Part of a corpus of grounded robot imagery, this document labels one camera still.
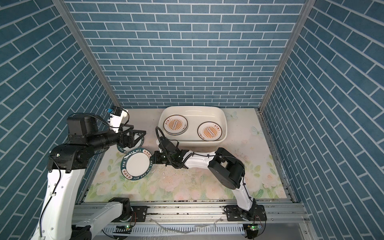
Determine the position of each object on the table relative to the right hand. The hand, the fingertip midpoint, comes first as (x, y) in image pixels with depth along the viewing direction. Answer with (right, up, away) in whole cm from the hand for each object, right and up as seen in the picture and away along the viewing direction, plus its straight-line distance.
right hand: (147, 157), depth 82 cm
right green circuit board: (+55, -32, -11) cm, 65 cm away
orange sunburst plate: (+36, +13, +25) cm, 46 cm away
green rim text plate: (-7, -4, +1) cm, 8 cm away
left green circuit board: (-9, -33, -10) cm, 36 cm away
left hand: (+4, +17, -21) cm, 27 cm away
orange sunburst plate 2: (+10, +22, +30) cm, 38 cm away
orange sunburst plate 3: (+12, +14, +23) cm, 29 cm away
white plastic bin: (+25, +17, +26) cm, 40 cm away
